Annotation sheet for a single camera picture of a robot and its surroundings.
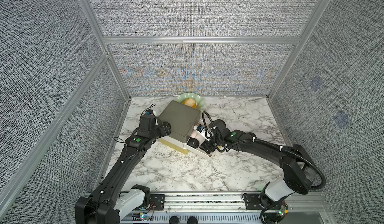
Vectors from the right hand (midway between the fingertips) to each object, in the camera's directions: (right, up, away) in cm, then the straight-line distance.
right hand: (203, 138), depth 84 cm
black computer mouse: (-6, -2, -1) cm, 6 cm away
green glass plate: (-15, +25, +28) cm, 40 cm away
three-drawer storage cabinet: (-11, +11, -4) cm, 16 cm away
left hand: (-20, +8, -5) cm, 22 cm away
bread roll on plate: (-7, +22, +22) cm, 32 cm away
